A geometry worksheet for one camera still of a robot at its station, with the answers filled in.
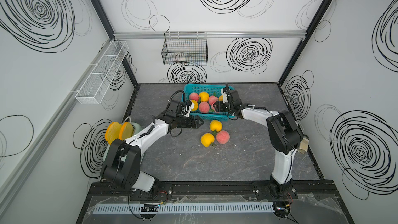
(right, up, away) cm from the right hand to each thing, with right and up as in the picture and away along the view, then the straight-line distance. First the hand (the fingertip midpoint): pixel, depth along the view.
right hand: (217, 104), depth 98 cm
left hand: (-13, -9, -13) cm, 20 cm away
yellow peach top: (-2, -12, -6) cm, 14 cm away
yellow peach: (-9, +5, +7) cm, 12 cm away
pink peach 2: (-3, +3, +6) cm, 8 cm away
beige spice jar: (+46, -22, -13) cm, 53 cm away
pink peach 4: (+2, -18, -11) cm, 21 cm away
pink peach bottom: (-3, -2, -2) cm, 4 cm away
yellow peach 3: (-7, -19, -11) cm, 23 cm away
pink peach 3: (-9, -2, +1) cm, 9 cm away
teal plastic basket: (-3, +9, +11) cm, 15 cm away
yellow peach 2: (-14, -1, +4) cm, 15 cm away
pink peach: (-16, +5, +7) cm, 18 cm away
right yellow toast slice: (-45, -11, -27) cm, 54 cm away
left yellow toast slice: (-51, -12, -28) cm, 59 cm away
